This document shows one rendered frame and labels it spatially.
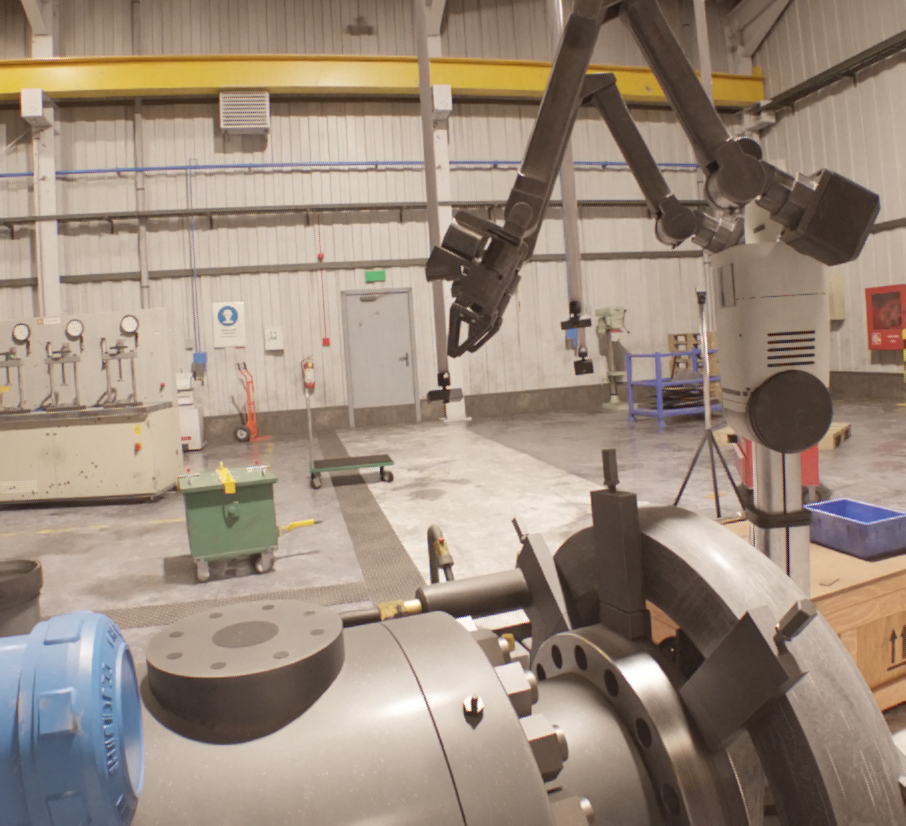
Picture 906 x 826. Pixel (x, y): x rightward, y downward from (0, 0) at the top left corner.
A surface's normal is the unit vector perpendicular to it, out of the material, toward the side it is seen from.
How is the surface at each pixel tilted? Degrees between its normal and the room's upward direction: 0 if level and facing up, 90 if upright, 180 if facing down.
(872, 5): 90
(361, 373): 90
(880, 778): 62
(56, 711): 56
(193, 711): 90
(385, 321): 90
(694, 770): 52
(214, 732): 22
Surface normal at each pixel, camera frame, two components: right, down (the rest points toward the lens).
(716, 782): 0.26, -0.54
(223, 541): 0.41, -0.01
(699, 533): 0.03, -0.98
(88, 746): 0.60, -0.31
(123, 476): 0.08, 0.01
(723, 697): -0.94, 0.07
